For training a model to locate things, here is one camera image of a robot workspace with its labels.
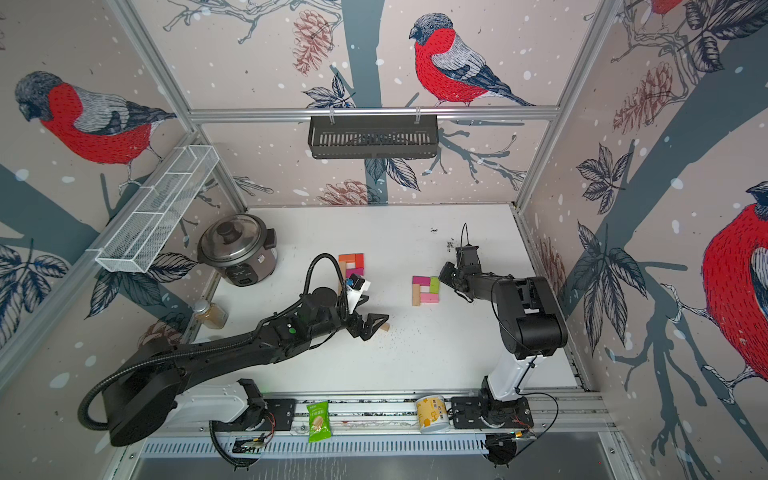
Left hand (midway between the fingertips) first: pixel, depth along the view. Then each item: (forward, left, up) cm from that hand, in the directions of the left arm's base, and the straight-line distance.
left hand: (382, 305), depth 78 cm
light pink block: (+10, -15, -15) cm, 23 cm away
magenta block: (+19, +12, -14) cm, 26 cm away
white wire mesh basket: (+6, +61, +16) cm, 63 cm away
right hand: (+19, -21, -14) cm, 32 cm away
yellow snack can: (-24, -12, -7) cm, 28 cm away
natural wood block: (+10, -10, -15) cm, 20 cm away
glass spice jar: (0, +50, -7) cm, 50 cm away
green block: (+14, -17, -15) cm, 26 cm away
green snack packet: (-25, +15, -13) cm, 32 cm away
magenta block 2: (+16, -12, -14) cm, 24 cm away
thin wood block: (+20, +14, -13) cm, 28 cm away
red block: (+24, +9, -14) cm, 29 cm away
